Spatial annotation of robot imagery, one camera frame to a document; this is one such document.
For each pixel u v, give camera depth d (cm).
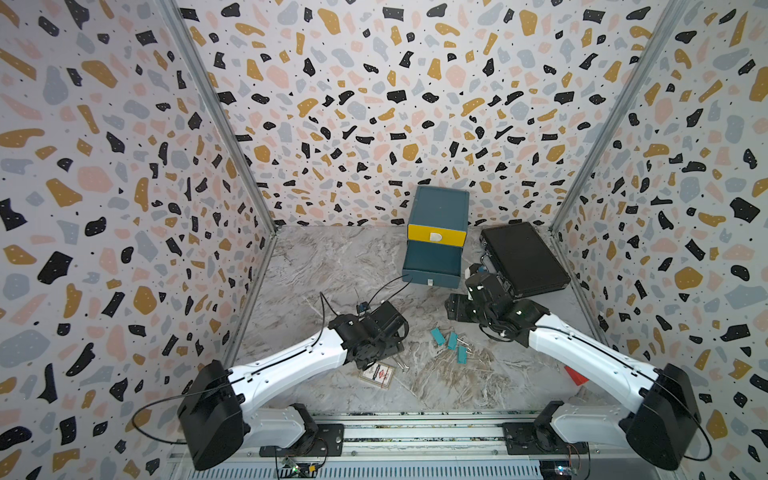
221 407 39
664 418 39
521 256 107
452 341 91
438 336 92
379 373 83
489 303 60
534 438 66
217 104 85
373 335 58
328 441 73
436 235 94
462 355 88
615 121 90
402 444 75
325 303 100
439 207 99
